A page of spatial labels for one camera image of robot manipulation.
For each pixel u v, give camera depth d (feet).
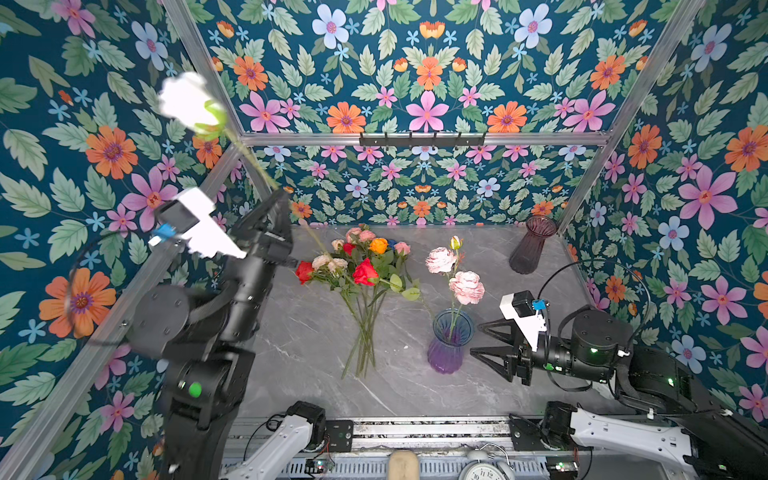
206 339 1.03
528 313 1.43
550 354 1.45
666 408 1.24
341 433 2.43
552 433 2.12
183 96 1.00
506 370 1.53
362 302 3.23
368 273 2.06
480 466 2.18
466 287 2.09
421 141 3.03
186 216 1.02
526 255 3.61
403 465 2.17
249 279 1.18
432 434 2.46
